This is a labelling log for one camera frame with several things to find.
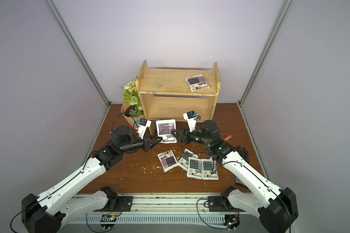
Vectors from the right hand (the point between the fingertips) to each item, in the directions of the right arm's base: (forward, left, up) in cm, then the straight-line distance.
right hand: (174, 127), depth 67 cm
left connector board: (-35, +34, -34) cm, 59 cm away
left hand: (-5, +6, -4) cm, 9 cm away
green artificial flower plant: (+24, +27, -1) cm, 36 cm away
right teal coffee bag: (-8, -20, -32) cm, 39 cm away
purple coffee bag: (+1, +5, -2) cm, 6 cm away
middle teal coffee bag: (-9, -11, -30) cm, 33 cm away
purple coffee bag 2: (-4, +6, -30) cm, 31 cm away
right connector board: (-33, -28, -33) cm, 55 cm away
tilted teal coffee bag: (-5, -4, -31) cm, 31 cm away
